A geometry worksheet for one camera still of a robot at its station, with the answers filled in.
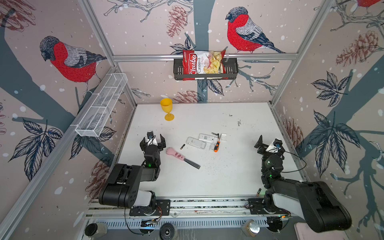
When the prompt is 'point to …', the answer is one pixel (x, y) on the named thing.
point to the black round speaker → (167, 231)
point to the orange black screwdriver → (216, 148)
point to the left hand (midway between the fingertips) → (151, 136)
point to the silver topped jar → (251, 228)
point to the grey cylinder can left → (95, 230)
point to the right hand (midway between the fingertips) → (268, 140)
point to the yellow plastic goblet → (167, 105)
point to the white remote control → (207, 137)
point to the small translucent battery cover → (211, 147)
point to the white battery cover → (223, 136)
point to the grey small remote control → (196, 142)
